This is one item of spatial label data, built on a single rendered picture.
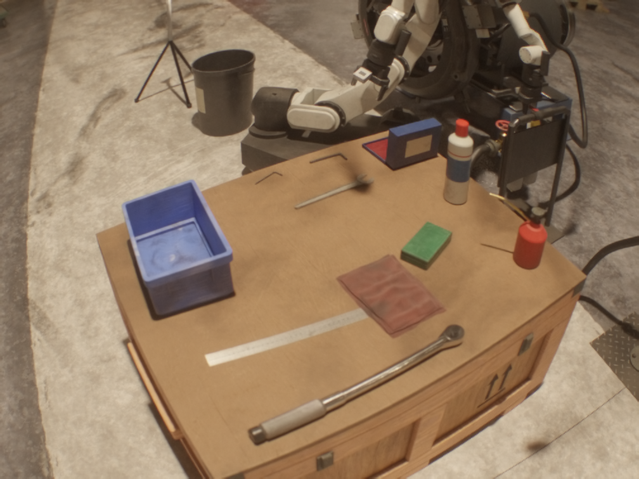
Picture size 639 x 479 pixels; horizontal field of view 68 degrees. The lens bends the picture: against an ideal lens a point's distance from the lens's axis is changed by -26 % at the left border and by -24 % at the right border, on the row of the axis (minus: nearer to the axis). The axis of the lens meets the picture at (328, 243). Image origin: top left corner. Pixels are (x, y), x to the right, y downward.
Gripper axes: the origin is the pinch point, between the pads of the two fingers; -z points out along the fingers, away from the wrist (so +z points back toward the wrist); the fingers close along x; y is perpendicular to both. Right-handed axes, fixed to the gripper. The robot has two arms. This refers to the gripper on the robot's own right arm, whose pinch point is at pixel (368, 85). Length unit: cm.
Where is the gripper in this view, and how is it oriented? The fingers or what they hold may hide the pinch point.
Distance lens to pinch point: 198.2
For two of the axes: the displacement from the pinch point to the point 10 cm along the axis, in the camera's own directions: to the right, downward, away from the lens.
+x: 7.6, 5.8, -3.0
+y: 5.8, -3.8, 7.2
